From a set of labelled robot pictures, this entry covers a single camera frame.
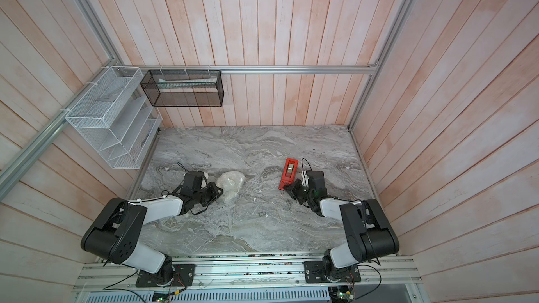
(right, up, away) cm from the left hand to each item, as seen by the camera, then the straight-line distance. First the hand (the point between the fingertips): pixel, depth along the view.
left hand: (225, 192), depth 93 cm
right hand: (+26, +4, 0) cm, 27 cm away
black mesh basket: (-23, +51, +11) cm, 57 cm away
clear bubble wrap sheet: (+3, +5, -3) cm, 7 cm away
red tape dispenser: (+29, +9, +3) cm, 31 cm away
